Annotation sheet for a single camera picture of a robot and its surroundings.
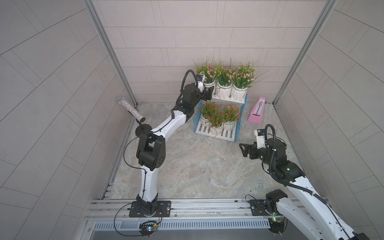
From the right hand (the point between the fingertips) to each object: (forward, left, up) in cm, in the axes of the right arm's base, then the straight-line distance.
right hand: (245, 143), depth 78 cm
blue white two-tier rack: (+14, +5, -13) cm, 19 cm away
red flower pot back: (+24, +18, +3) cm, 30 cm away
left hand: (+30, +16, +18) cm, 39 cm away
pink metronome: (+27, -16, -9) cm, 32 cm away
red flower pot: (+16, +14, +2) cm, 21 cm away
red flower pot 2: (+21, +3, 0) cm, 21 cm away
